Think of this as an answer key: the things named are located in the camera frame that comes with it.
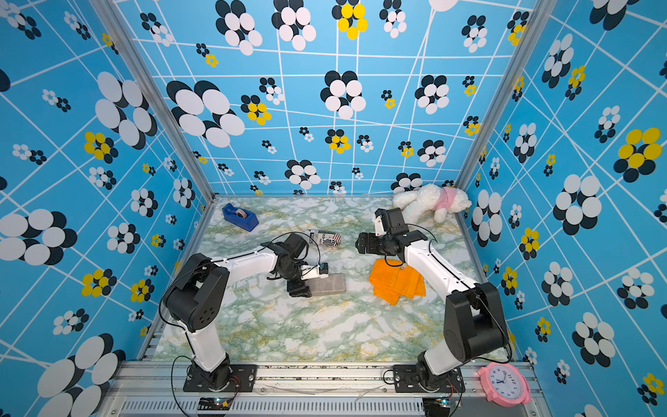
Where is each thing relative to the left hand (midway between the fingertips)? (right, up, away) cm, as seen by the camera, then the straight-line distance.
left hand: (311, 281), depth 93 cm
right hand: (+21, +14, -4) cm, 26 cm away
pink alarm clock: (+56, -23, -22) cm, 65 cm away
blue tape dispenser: (-30, +23, +12) cm, 40 cm away
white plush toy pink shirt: (+49, +31, +14) cm, 60 cm away
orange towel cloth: (+30, +1, -2) cm, 30 cm away
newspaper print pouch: (+5, +15, +9) cm, 18 cm away
